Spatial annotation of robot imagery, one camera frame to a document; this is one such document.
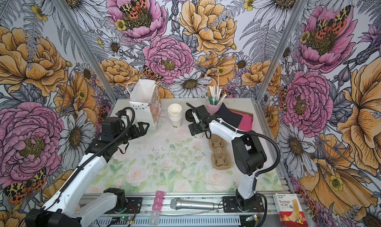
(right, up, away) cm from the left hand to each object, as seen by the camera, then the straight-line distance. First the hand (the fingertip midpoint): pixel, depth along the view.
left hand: (143, 132), depth 80 cm
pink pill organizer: (+9, -37, -10) cm, 40 cm away
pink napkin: (+62, +3, +22) cm, 66 cm away
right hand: (+30, -1, +14) cm, 33 cm away
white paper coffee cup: (+32, -5, +17) cm, 37 cm away
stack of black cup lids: (+23, +8, +26) cm, 36 cm away
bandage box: (+71, -36, -10) cm, 81 cm away
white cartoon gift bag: (0, +16, +4) cm, 16 cm away
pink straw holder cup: (+39, +13, +21) cm, 46 cm away
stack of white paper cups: (+15, +9, +12) cm, 22 cm away
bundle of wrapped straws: (+41, +21, +25) cm, 52 cm away
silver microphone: (+23, -33, -8) cm, 41 cm away
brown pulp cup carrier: (+43, -16, +7) cm, 46 cm away
